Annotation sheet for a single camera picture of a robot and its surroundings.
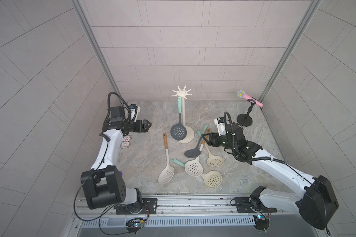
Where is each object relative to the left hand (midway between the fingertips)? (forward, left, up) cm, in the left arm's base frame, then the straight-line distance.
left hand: (145, 121), depth 84 cm
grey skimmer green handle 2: (-12, -29, -15) cm, 35 cm away
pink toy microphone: (+19, -59, +5) cm, 62 cm away
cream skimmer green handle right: (-17, -40, -15) cm, 46 cm away
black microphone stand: (+14, -65, -15) cm, 68 cm away
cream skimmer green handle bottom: (-27, -38, -15) cm, 49 cm away
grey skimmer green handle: (-4, -19, -4) cm, 20 cm away
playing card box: (-5, +14, -15) cm, 21 cm away
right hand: (-9, -34, 0) cm, 35 cm away
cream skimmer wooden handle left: (-24, -13, -16) cm, 32 cm away
